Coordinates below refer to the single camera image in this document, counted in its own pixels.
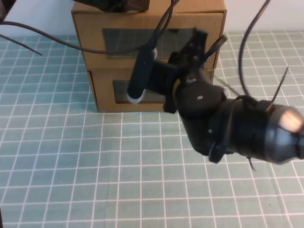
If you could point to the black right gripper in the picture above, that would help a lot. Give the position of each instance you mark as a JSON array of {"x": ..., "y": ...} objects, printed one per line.
[{"x": 195, "y": 98}]

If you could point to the brown cardboard drawer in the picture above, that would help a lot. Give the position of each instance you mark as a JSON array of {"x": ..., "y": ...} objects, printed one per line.
[
  {"x": 90, "y": 24},
  {"x": 109, "y": 88}
]

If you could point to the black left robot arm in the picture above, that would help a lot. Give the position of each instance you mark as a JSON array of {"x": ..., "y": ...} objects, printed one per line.
[{"x": 118, "y": 5}]

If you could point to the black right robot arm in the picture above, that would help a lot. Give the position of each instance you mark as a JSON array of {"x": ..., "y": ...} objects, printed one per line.
[{"x": 217, "y": 125}]

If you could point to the brown cardboard shoebox shell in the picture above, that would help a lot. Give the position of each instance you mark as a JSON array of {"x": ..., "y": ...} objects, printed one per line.
[{"x": 118, "y": 40}]

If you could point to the cyan checkered tablecloth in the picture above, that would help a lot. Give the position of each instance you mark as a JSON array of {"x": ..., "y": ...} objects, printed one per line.
[{"x": 63, "y": 164}]

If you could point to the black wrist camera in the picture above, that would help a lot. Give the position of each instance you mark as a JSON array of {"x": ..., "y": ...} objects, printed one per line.
[{"x": 149, "y": 74}]

